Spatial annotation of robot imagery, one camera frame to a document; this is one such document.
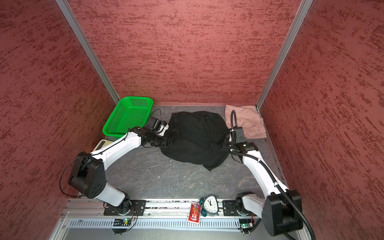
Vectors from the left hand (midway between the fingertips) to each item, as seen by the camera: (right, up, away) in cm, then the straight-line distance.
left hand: (168, 146), depth 86 cm
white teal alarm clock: (+23, -27, -15) cm, 39 cm away
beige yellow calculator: (-45, -1, +9) cm, 46 cm away
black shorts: (+17, +3, +14) cm, 22 cm away
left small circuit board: (-20, -35, -15) cm, 43 cm away
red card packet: (+16, -30, -15) cm, 37 cm away
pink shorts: (+56, +17, +24) cm, 63 cm away
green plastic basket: (-35, +21, +28) cm, 50 cm away
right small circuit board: (+41, -35, -15) cm, 56 cm away
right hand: (+31, -1, -2) cm, 31 cm away
